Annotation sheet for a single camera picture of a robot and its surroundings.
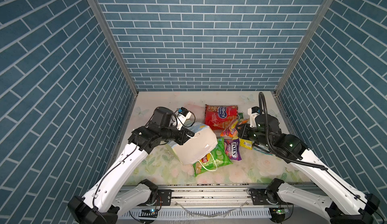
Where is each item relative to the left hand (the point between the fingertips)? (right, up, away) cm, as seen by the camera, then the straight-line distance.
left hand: (196, 134), depth 68 cm
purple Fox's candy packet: (+20, -12, +19) cm, 30 cm away
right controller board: (+39, -40, +4) cm, 56 cm away
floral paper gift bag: (-1, -9, +10) cm, 13 cm away
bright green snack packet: (+11, -16, +11) cm, 22 cm away
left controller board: (-22, -39, +4) cm, 45 cm away
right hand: (+19, +3, +2) cm, 20 cm away
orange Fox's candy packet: (+17, +1, +4) cm, 17 cm away
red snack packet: (+13, +5, +28) cm, 32 cm away
